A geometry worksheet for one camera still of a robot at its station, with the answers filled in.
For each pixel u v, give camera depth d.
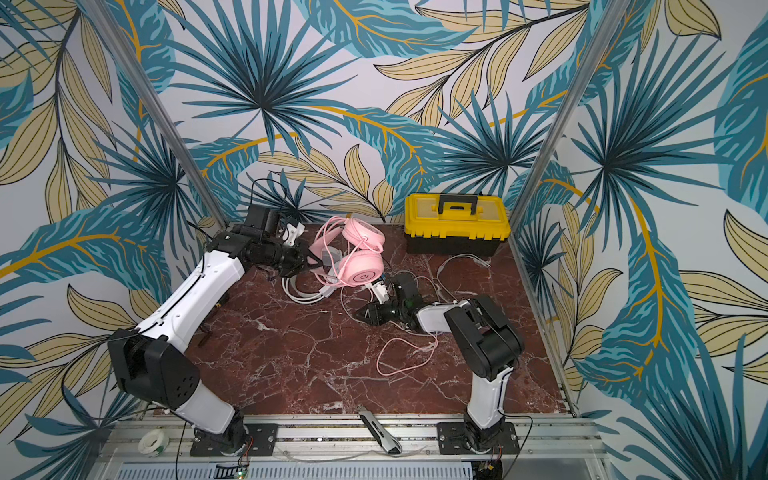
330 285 0.95
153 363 0.41
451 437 0.73
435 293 1.00
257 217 0.63
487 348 0.50
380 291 0.86
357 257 0.63
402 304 0.76
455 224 0.99
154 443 0.72
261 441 0.74
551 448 0.75
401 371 0.84
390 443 0.73
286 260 0.68
